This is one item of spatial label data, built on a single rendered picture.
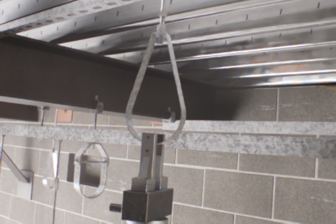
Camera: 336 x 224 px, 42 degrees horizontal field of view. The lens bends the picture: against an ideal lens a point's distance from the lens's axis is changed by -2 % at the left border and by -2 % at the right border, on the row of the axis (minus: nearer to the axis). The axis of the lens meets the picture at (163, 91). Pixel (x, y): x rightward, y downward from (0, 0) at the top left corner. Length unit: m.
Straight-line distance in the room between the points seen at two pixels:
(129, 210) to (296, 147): 0.39
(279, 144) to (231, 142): 0.13
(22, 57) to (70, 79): 0.21
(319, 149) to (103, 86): 1.05
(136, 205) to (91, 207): 2.25
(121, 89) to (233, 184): 0.76
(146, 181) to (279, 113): 1.39
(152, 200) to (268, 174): 1.38
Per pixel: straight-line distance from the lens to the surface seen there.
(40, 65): 1.62
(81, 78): 1.72
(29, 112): 3.69
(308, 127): 1.56
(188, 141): 1.14
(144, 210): 0.76
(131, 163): 2.70
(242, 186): 2.19
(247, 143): 1.03
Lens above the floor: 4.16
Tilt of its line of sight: 7 degrees up
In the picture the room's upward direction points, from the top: 4 degrees clockwise
